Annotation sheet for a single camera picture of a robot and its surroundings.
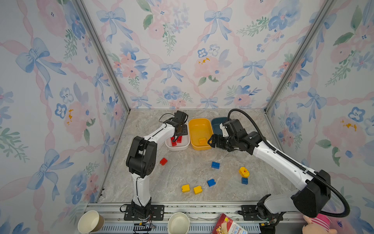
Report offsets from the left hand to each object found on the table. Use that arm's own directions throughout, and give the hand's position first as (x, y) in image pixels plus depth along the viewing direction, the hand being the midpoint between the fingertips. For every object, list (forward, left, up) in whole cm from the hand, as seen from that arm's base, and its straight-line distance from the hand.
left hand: (182, 129), depth 97 cm
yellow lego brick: (-4, -13, -8) cm, 16 cm away
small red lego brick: (-19, +12, -9) cm, 24 cm away
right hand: (-16, -17, +10) cm, 26 cm away
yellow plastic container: (+7, -13, -10) cm, 18 cm away
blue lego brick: (-21, -21, -8) cm, 31 cm away
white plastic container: (-10, +1, -6) cm, 11 cm away
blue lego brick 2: (-32, -17, -9) cm, 37 cm away
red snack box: (-52, -21, -5) cm, 57 cm away
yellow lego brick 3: (-36, -9, -7) cm, 38 cm away
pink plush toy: (-52, -64, -2) cm, 82 cm away
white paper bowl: (-51, +1, -9) cm, 52 cm away
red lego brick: (-3, +2, -7) cm, 8 cm away
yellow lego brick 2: (-36, -3, -7) cm, 36 cm away
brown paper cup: (-51, +44, -9) cm, 68 cm away
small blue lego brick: (-31, -36, -7) cm, 48 cm away
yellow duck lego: (-26, -37, -7) cm, 46 cm away
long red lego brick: (-6, +6, -6) cm, 10 cm away
